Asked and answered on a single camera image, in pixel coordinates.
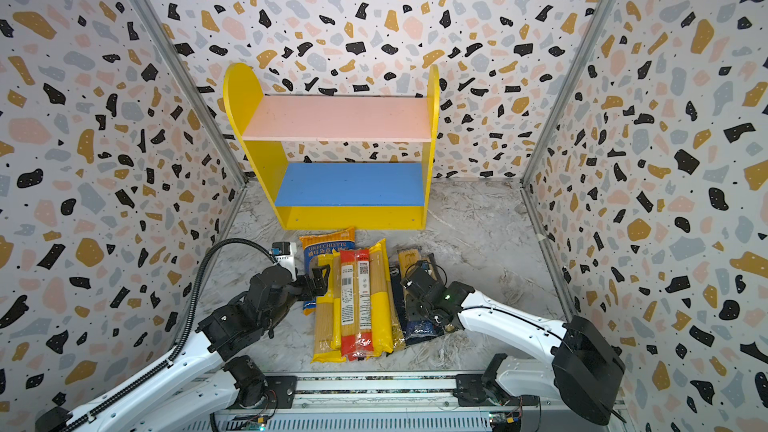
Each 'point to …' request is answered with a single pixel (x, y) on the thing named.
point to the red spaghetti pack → (356, 327)
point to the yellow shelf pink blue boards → (340, 162)
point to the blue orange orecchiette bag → (323, 243)
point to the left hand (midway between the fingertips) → (316, 265)
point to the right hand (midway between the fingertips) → (408, 302)
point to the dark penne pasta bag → (421, 330)
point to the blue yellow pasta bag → (399, 302)
